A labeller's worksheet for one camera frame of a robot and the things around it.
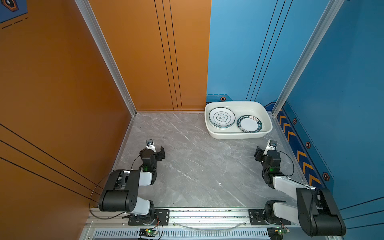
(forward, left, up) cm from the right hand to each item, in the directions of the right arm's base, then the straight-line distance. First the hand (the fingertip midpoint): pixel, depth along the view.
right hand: (261, 148), depth 90 cm
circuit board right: (-41, +2, -9) cm, 42 cm away
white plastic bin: (+36, -10, -1) cm, 37 cm away
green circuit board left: (-41, +63, -9) cm, 75 cm away
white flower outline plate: (+29, +20, -3) cm, 36 cm away
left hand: (+2, +66, 0) cm, 66 cm away
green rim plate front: (+24, +1, -5) cm, 25 cm away
